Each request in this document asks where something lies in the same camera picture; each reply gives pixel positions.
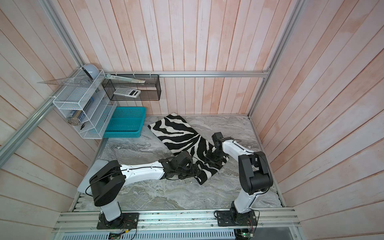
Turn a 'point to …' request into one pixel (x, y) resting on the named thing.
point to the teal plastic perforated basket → (126, 122)
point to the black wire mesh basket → (151, 89)
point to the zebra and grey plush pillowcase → (173, 130)
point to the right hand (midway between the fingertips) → (206, 162)
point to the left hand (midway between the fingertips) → (196, 175)
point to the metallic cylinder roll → (77, 117)
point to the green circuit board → (246, 235)
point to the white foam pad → (82, 187)
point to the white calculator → (127, 92)
